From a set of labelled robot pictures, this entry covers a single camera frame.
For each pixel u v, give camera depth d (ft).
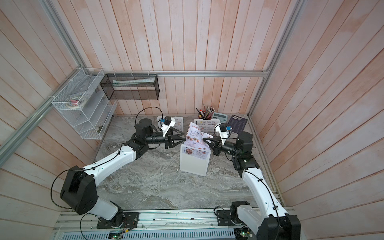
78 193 1.41
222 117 3.79
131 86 3.40
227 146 2.10
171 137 2.16
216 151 2.09
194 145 2.50
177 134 2.39
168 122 2.09
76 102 2.45
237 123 3.79
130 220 2.40
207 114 3.34
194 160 2.63
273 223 1.26
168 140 2.15
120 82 2.96
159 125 2.07
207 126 3.04
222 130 2.03
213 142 2.20
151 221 2.45
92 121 2.60
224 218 2.40
